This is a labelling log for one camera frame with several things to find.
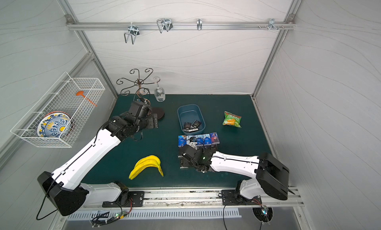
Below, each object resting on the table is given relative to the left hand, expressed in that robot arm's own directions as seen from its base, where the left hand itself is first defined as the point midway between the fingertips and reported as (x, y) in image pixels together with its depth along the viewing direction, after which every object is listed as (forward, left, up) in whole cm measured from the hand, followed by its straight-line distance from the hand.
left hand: (150, 119), depth 75 cm
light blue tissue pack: (+1, -31, -24) cm, 39 cm away
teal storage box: (+18, -20, -24) cm, 36 cm away
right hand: (-12, -17, -19) cm, 29 cm away
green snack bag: (+16, -47, -21) cm, 54 cm away
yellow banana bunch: (-15, +3, -19) cm, 24 cm away
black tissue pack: (-19, -18, -12) cm, 29 cm away
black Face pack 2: (+13, -23, -23) cm, 36 cm away
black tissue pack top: (-3, -35, -24) cm, 42 cm away
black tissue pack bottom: (+7, -20, -21) cm, 30 cm away
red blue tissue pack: (+2, -36, -23) cm, 42 cm away
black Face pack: (+11, -17, -23) cm, 30 cm away
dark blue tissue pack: (0, -15, -23) cm, 27 cm away
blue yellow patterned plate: (-10, +37, +9) cm, 39 cm away
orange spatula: (+12, +39, +7) cm, 41 cm away
